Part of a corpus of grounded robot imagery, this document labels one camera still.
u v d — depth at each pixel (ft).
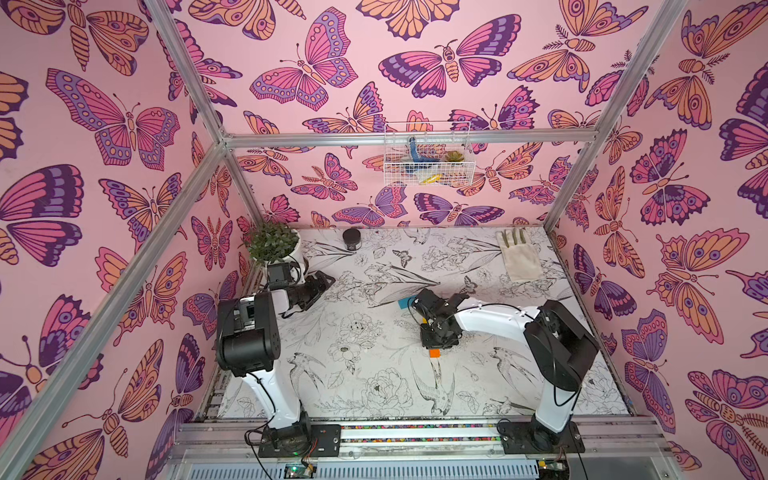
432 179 2.85
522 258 3.61
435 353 2.87
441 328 2.22
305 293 2.89
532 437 2.13
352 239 3.76
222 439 2.50
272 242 3.01
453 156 3.03
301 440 2.23
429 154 3.10
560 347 1.60
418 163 3.06
